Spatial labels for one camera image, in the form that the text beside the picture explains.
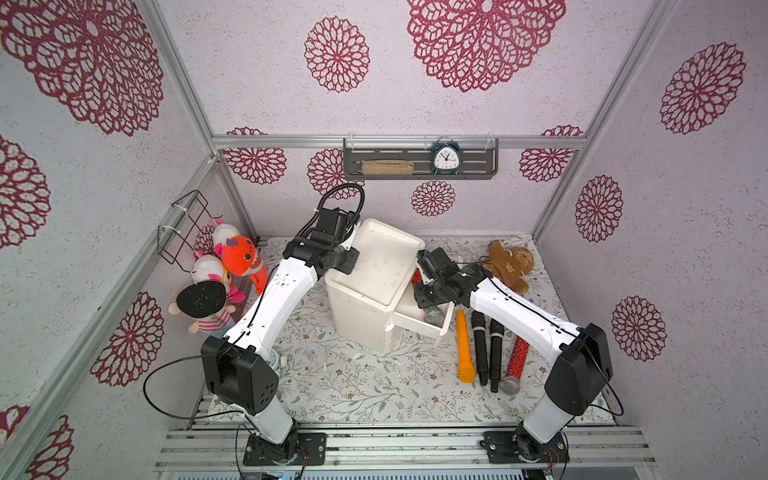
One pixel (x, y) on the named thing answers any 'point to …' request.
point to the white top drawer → (409, 317)
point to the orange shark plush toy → (239, 255)
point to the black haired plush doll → (205, 301)
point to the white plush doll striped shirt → (208, 267)
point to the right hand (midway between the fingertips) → (418, 291)
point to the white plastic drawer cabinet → (378, 297)
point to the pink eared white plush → (222, 232)
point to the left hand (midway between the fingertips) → (345, 256)
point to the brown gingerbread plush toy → (509, 267)
